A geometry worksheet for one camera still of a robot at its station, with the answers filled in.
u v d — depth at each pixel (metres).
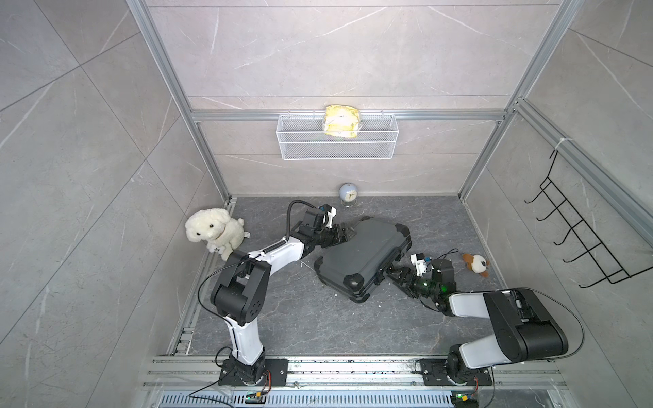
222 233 0.95
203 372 0.75
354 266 0.84
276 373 0.73
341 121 0.86
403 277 0.81
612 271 0.58
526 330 0.44
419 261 0.86
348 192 1.13
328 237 0.81
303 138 1.01
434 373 0.73
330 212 0.87
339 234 0.82
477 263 0.94
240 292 0.49
